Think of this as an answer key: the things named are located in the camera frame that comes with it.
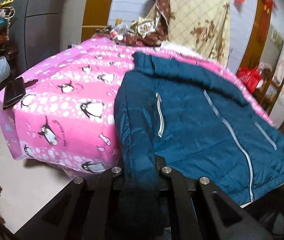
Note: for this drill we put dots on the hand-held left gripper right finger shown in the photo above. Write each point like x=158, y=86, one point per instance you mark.
x=179, y=200

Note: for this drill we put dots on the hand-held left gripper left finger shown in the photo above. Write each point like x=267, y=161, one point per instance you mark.
x=104, y=200

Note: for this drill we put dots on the teal puffer jacket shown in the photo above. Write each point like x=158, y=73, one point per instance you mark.
x=194, y=130

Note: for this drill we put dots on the wooden chair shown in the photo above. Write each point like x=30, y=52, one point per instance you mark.
x=270, y=90

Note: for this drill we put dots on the red shopping bag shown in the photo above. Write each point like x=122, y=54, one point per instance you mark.
x=250, y=77

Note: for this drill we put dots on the pink penguin blanket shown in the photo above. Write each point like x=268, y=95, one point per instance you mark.
x=67, y=110

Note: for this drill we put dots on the black wallet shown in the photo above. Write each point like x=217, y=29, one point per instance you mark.
x=14, y=92

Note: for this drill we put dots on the cream rose quilt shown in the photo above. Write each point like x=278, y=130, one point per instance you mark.
x=201, y=22

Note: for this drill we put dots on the clear plastic bag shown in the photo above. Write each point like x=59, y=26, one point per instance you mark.
x=119, y=31

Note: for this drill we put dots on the grey refrigerator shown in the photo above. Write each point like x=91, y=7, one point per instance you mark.
x=44, y=22

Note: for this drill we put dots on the maroon floral quilt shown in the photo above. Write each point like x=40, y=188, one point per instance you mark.
x=160, y=12

